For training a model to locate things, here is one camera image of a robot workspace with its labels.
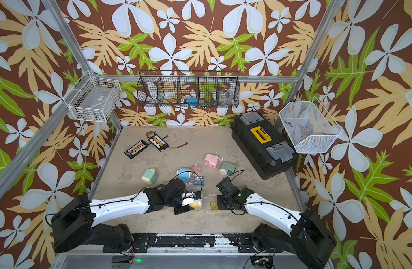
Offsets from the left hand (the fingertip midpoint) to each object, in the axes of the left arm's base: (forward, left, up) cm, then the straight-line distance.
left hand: (193, 199), depth 82 cm
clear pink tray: (+19, -1, -2) cm, 19 cm away
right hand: (-1, -12, -3) cm, 13 cm away
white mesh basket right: (+30, -59, +21) cm, 70 cm away
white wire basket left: (+41, +51, +28) cm, 72 cm away
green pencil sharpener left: (+12, +24, +2) cm, 27 cm away
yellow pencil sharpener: (-5, -1, +8) cm, 9 cm away
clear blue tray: (+12, -2, -5) cm, 13 cm away
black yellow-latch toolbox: (+28, -33, +12) cm, 45 cm away
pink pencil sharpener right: (+22, -10, +1) cm, 25 cm away
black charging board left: (+32, +40, -3) cm, 51 cm away
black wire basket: (+58, +2, +25) cm, 63 cm away
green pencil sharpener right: (+18, -18, 0) cm, 26 cm away
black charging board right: (+39, +26, -4) cm, 47 cm away
